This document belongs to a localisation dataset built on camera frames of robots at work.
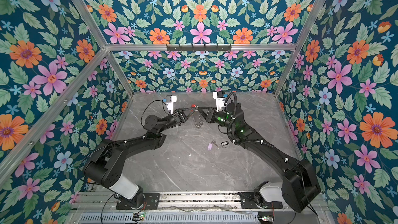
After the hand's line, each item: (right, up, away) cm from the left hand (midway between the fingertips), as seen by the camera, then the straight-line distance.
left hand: (195, 109), depth 68 cm
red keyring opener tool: (-6, +2, +44) cm, 44 cm away
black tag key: (+15, -21, +25) cm, 36 cm away
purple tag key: (+7, -23, +25) cm, 34 cm away
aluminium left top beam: (-59, +17, +11) cm, 62 cm away
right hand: (+2, 0, +2) cm, 3 cm away
